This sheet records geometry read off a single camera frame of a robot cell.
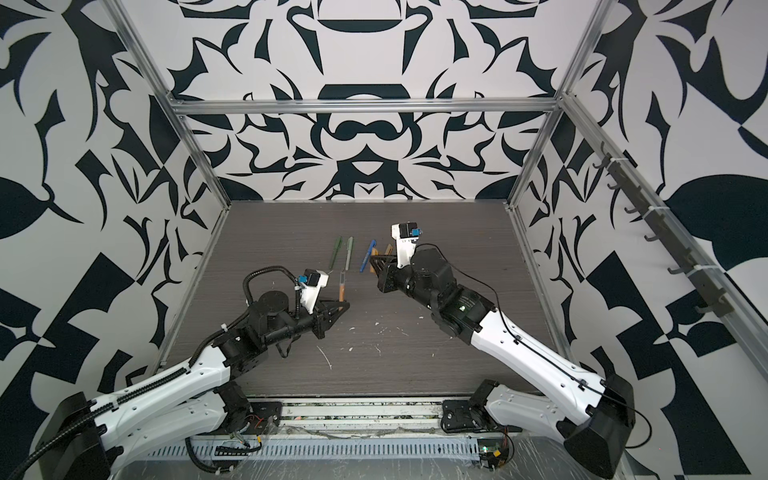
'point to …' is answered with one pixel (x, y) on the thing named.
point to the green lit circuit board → (492, 453)
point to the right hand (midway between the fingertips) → (370, 257)
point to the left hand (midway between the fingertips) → (349, 299)
